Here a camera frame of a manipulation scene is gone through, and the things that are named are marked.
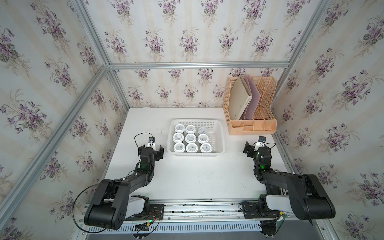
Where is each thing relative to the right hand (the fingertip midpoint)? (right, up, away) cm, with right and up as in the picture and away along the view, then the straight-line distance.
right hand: (256, 143), depth 90 cm
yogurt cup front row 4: (-33, +3, +4) cm, 33 cm away
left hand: (-63, -2, 0) cm, 63 cm away
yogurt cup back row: (-48, +9, +9) cm, 50 cm away
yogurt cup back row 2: (-32, +7, +9) cm, 34 cm away
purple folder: (-1, +28, -1) cm, 28 cm away
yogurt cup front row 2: (-48, +3, +3) cm, 49 cm away
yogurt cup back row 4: (-40, -3, -1) cm, 40 cm away
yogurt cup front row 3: (-40, +2, +4) cm, 41 cm away
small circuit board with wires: (-63, -39, -18) cm, 76 cm away
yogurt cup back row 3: (-47, -2, -1) cm, 47 cm away
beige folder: (-6, +30, +12) cm, 33 cm away
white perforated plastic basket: (-23, +7, +11) cm, 26 cm away
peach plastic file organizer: (+10, +13, +11) cm, 20 cm away
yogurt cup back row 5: (-31, -3, -1) cm, 31 cm away
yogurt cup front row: (-41, +8, +8) cm, 42 cm away
